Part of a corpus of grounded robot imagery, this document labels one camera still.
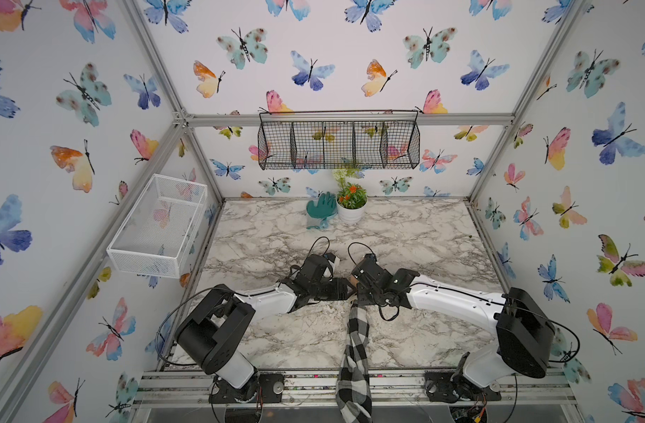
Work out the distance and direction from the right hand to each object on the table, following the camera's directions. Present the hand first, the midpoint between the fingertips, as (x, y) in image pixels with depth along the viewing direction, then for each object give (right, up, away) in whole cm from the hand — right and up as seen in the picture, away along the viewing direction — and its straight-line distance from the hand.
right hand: (363, 291), depth 84 cm
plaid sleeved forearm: (-4, -21, -12) cm, 24 cm away
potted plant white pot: (-2, +25, +26) cm, 36 cm away
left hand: (-3, 0, +2) cm, 3 cm away
